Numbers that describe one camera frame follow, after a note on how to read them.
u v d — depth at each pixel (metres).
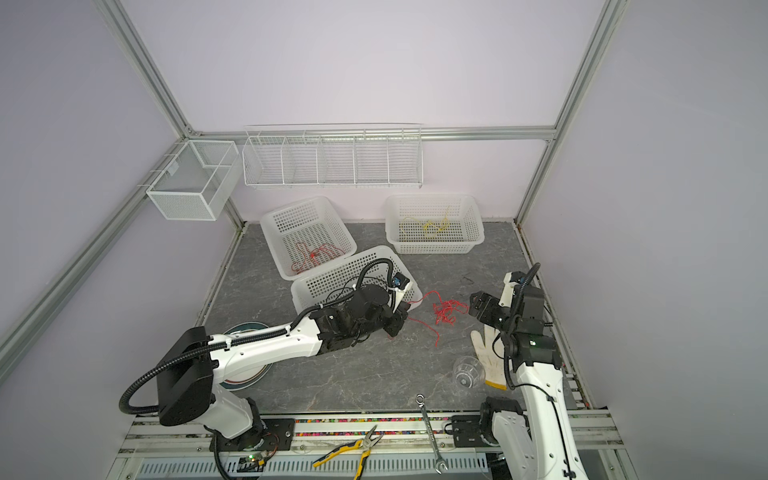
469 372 0.83
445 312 0.93
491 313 0.68
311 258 1.10
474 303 0.75
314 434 0.75
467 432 0.74
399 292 0.67
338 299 0.61
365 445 0.71
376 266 0.56
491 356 0.85
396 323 0.68
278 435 0.74
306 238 1.16
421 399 0.79
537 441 0.44
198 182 0.99
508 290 0.69
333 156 0.99
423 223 1.20
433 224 1.19
